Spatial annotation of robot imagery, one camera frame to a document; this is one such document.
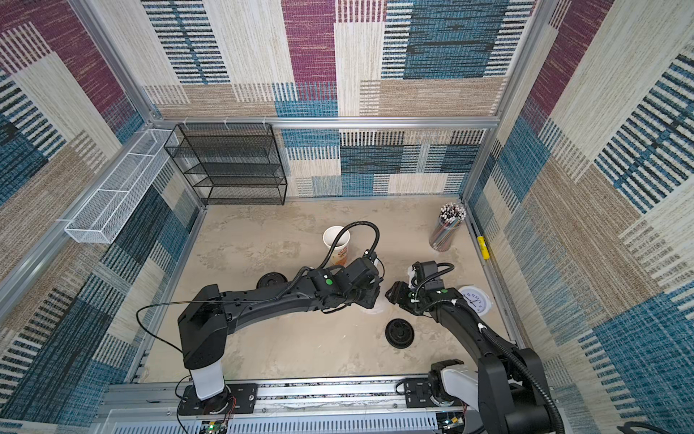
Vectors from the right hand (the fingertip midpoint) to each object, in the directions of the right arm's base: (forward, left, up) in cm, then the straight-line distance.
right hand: (395, 301), depth 87 cm
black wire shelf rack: (+52, +61, +15) cm, 82 cm away
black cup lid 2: (-9, -1, -3) cm, 9 cm away
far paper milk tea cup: (+14, +17, +8) cm, 24 cm away
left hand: (0, +7, +7) cm, 10 cm away
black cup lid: (0, +36, +14) cm, 39 cm away
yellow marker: (+25, -38, -7) cm, 46 cm away
